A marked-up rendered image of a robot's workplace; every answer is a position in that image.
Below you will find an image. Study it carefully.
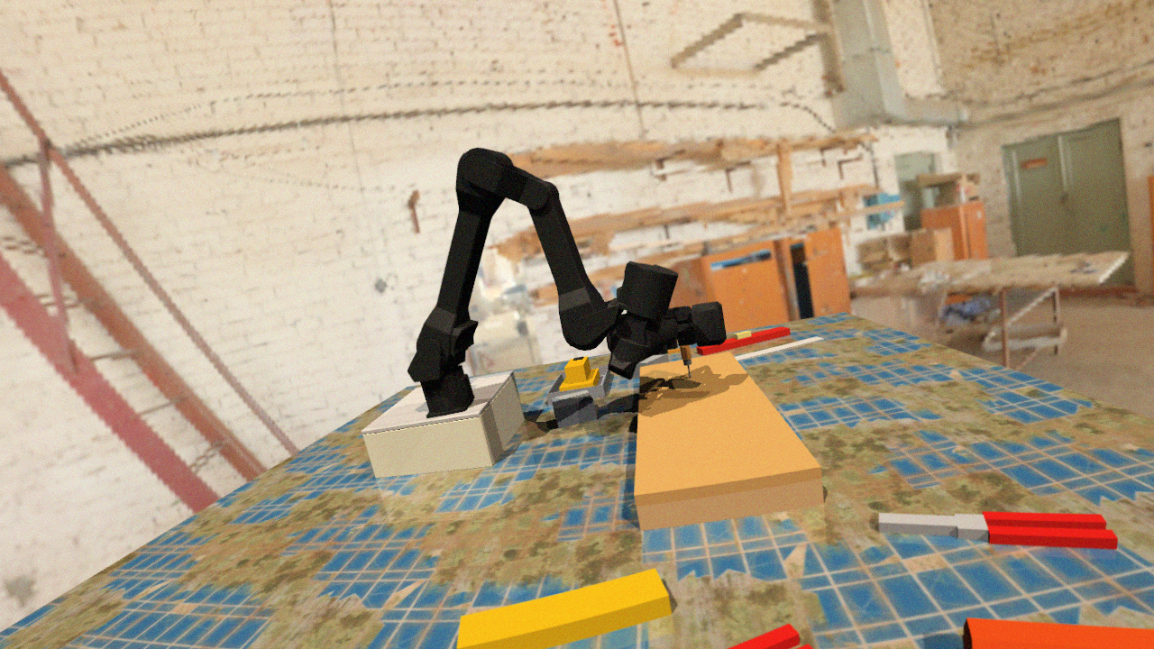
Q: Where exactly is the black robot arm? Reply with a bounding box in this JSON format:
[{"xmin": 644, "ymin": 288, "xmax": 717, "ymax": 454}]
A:
[{"xmin": 409, "ymin": 148, "xmax": 679, "ymax": 418}]

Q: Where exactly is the white flat strip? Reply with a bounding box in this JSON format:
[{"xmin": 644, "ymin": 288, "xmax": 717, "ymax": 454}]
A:
[{"xmin": 735, "ymin": 336, "xmax": 824, "ymax": 361}]

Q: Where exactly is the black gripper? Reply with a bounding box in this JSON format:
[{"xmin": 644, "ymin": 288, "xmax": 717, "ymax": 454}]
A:
[{"xmin": 606, "ymin": 301, "xmax": 727, "ymax": 355}]

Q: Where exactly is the yellow rectangular bar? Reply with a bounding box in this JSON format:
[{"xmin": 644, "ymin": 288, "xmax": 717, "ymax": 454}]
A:
[{"xmin": 457, "ymin": 568, "xmax": 672, "ymax": 649}]

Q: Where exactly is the tan rectangular panel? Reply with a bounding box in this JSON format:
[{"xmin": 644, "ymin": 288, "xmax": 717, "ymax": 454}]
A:
[{"xmin": 634, "ymin": 352, "xmax": 824, "ymax": 530}]

